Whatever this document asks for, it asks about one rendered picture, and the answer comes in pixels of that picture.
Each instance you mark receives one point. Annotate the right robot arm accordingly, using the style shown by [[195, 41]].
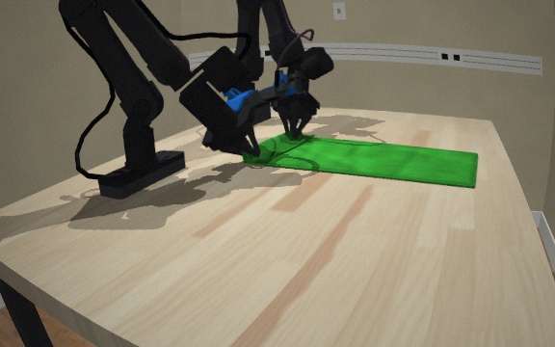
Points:
[[140, 99]]

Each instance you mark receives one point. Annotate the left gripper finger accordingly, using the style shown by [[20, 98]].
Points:
[[295, 109], [284, 116]]

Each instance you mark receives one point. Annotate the green towel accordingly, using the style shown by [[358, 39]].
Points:
[[418, 164]]

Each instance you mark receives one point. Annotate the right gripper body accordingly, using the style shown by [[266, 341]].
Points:
[[224, 123]]

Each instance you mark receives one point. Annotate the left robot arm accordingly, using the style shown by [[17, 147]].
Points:
[[310, 64]]

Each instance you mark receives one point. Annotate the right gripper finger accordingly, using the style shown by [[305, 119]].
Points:
[[245, 147], [233, 150]]

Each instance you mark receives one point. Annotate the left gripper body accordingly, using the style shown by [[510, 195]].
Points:
[[300, 94]]

